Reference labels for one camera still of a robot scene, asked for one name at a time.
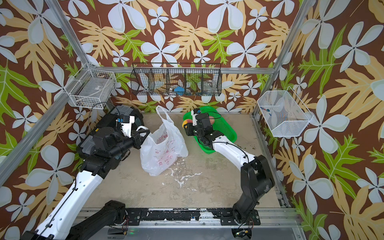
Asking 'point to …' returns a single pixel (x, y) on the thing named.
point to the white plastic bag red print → (162, 148)
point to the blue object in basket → (179, 90)
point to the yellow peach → (185, 122)
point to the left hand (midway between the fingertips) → (149, 130)
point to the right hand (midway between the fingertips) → (186, 125)
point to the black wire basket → (174, 79)
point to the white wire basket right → (285, 114)
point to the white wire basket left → (91, 88)
